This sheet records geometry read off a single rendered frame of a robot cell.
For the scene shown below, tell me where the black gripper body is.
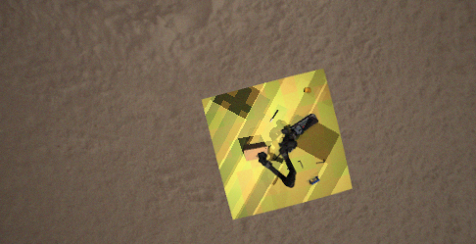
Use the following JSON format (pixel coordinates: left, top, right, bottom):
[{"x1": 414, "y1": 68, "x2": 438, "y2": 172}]
[{"x1": 281, "y1": 128, "x2": 290, "y2": 141}]

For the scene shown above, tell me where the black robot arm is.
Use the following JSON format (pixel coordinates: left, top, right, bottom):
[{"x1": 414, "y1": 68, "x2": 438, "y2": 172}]
[{"x1": 258, "y1": 132, "x2": 297, "y2": 188}]

